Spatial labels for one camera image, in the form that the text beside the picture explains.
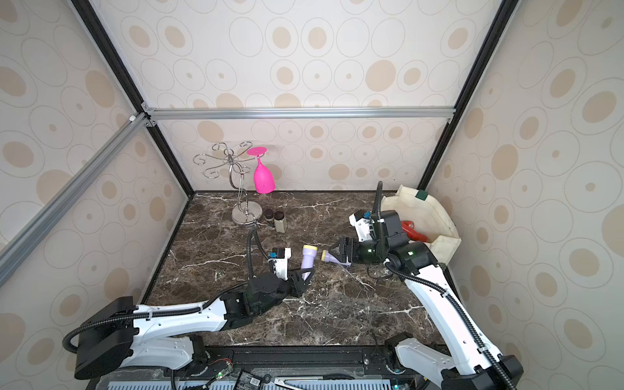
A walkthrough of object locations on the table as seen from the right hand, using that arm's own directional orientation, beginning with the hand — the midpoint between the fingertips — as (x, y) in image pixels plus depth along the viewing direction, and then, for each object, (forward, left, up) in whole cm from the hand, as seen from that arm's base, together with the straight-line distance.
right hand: (345, 249), depth 71 cm
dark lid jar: (+24, +30, -15) cm, 41 cm away
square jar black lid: (+23, +26, -16) cm, 38 cm away
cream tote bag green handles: (+21, -33, -11) cm, 40 cm away
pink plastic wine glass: (+30, +31, 0) cm, 43 cm away
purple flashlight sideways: (-1, +11, -4) cm, 12 cm away
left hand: (-6, +8, -5) cm, 11 cm away
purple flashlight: (+9, +6, -21) cm, 23 cm away
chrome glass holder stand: (+31, +43, -21) cm, 57 cm away
